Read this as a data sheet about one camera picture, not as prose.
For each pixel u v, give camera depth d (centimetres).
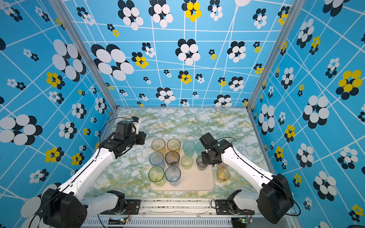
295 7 68
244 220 70
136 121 72
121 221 70
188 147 91
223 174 84
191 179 85
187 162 88
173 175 83
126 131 62
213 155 57
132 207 74
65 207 39
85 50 85
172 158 79
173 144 89
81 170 46
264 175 43
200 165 77
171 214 72
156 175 82
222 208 73
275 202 40
